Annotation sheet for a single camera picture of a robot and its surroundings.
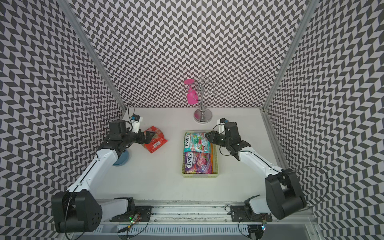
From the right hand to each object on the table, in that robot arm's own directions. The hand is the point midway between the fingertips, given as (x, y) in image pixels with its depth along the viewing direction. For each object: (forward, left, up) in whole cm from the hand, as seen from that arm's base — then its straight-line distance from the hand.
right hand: (206, 137), depth 84 cm
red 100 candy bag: (+4, +30, -10) cm, 32 cm away
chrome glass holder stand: (+29, +2, -15) cm, 33 cm away
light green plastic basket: (-7, -6, -14) cm, 17 cm away
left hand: (+2, +34, +3) cm, 34 cm away
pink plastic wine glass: (+36, +9, -2) cm, 37 cm away
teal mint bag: (+1, +6, -6) cm, 8 cm away
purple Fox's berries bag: (-11, +5, -8) cm, 15 cm away
